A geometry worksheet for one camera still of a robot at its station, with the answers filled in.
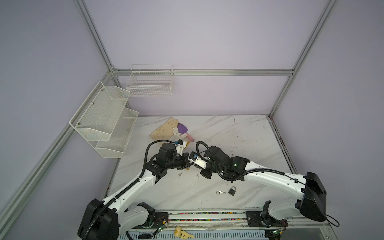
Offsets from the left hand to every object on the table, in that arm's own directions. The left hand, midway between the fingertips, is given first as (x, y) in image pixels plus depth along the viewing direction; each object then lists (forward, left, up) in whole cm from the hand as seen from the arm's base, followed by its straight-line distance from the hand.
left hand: (196, 161), depth 76 cm
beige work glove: (+34, +23, -17) cm, 45 cm away
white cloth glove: (+29, +13, -16) cm, 36 cm away
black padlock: (-10, -20, -16) cm, 28 cm away
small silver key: (-11, -13, -17) cm, 24 cm away
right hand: (-2, +1, 0) cm, 2 cm away
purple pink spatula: (+36, +11, -17) cm, 41 cm away
